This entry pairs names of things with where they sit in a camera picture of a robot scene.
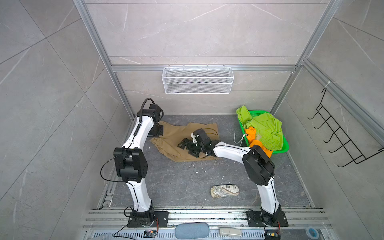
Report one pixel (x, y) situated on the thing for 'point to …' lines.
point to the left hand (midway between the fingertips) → (155, 132)
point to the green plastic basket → (285, 144)
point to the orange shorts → (252, 140)
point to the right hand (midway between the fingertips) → (181, 147)
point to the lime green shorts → (268, 129)
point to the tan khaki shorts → (167, 146)
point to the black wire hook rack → (351, 149)
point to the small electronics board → (149, 233)
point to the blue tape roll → (312, 232)
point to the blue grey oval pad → (192, 230)
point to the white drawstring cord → (241, 140)
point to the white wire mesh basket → (197, 80)
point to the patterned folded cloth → (224, 190)
